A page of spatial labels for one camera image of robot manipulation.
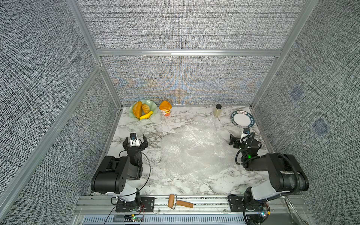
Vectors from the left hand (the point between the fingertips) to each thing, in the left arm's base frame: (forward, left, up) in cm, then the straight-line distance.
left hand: (137, 134), depth 88 cm
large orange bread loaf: (+25, +4, -4) cm, 25 cm away
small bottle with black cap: (+22, -57, -5) cm, 62 cm away
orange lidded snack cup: (+26, -17, -2) cm, 31 cm away
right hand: (+1, -66, -2) cm, 66 cm away
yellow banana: (+21, -2, -7) cm, 22 cm away
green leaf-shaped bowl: (+32, -6, -7) cm, 33 cm away
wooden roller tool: (-36, -21, -10) cm, 43 cm away
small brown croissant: (+28, -2, -5) cm, 28 cm away
